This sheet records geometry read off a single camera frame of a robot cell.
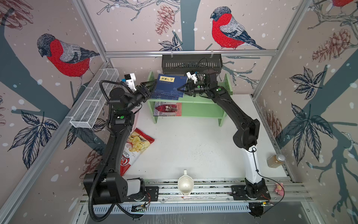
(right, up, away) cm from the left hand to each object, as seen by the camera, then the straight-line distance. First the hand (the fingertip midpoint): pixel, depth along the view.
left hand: (159, 81), depth 64 cm
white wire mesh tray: (-40, -8, +13) cm, 43 cm away
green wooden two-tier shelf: (+25, -12, +29) cm, 39 cm away
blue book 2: (+2, -5, +14) cm, 14 cm away
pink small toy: (+63, -56, +9) cm, 85 cm away
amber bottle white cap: (+64, -43, +13) cm, 78 cm away
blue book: (+4, +2, +16) cm, 16 cm away
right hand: (+9, -2, +14) cm, 17 cm away
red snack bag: (-19, -35, +25) cm, 47 cm away
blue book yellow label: (+4, -6, +16) cm, 18 cm away
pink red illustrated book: (0, -13, +31) cm, 34 cm away
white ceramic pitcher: (+13, -55, +12) cm, 58 cm away
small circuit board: (-12, -65, +7) cm, 67 cm away
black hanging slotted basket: (+10, +22, +43) cm, 49 cm away
